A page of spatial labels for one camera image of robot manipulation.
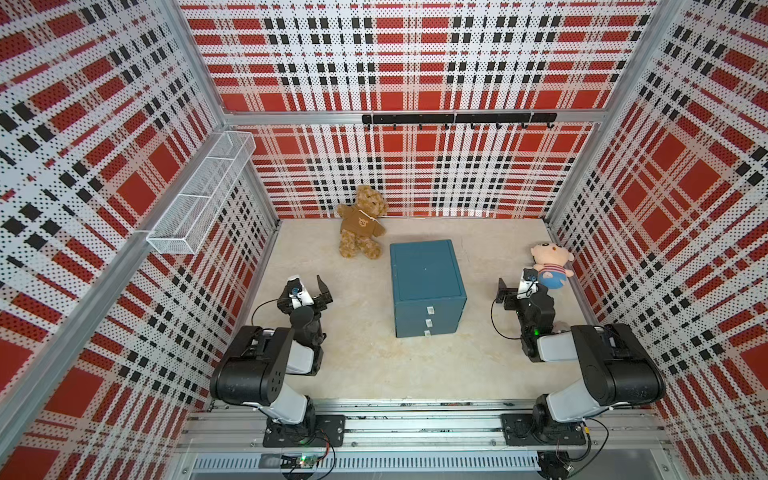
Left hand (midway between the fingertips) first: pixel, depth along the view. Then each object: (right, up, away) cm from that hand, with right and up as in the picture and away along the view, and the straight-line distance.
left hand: (308, 280), depth 89 cm
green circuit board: (+4, -41, -20) cm, 45 cm away
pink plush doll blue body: (+79, +6, +11) cm, 80 cm away
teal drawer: (+35, -10, -8) cm, 38 cm away
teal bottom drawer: (+36, -14, -3) cm, 39 cm away
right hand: (+65, +1, +3) cm, 65 cm away
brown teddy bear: (+13, +19, +22) cm, 32 cm away
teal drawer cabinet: (+35, -1, -14) cm, 38 cm away
